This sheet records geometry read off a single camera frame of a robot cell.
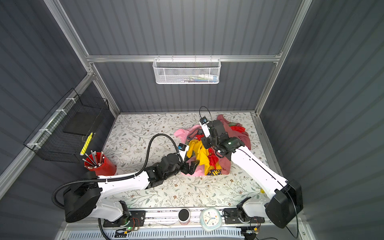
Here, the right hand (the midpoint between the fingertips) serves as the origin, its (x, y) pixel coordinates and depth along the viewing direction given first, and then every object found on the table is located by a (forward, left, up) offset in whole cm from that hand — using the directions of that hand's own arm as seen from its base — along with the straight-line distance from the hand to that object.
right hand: (207, 135), depth 80 cm
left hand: (-9, +8, -8) cm, 15 cm away
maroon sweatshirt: (+13, -26, -18) cm, 34 cm away
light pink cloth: (+16, +16, -19) cm, 30 cm away
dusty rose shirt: (-10, -10, -15) cm, 21 cm away
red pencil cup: (-11, +61, -10) cm, 63 cm away
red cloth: (-7, -2, -10) cm, 13 cm away
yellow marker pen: (-12, +57, +7) cm, 59 cm away
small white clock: (-36, -1, -19) cm, 41 cm away
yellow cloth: (-2, +6, -8) cm, 10 cm away
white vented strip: (-42, -1, -22) cm, 48 cm away
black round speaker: (-36, +12, -16) cm, 41 cm away
